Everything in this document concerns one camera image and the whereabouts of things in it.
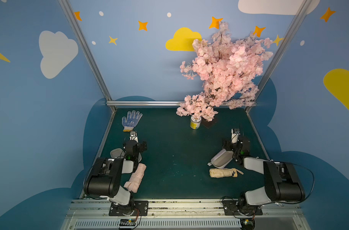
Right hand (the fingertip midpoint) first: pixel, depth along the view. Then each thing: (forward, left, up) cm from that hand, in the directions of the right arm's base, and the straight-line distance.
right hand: (232, 137), depth 95 cm
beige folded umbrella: (-23, +11, -4) cm, 26 cm away
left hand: (-5, +65, +1) cm, 65 cm away
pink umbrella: (-34, +60, -2) cm, 69 cm away
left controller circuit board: (-51, +60, -10) cm, 80 cm away
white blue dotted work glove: (+16, +74, -6) cm, 76 cm away
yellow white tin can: (+12, +25, -1) cm, 28 cm away
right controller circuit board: (-47, -2, -10) cm, 48 cm away
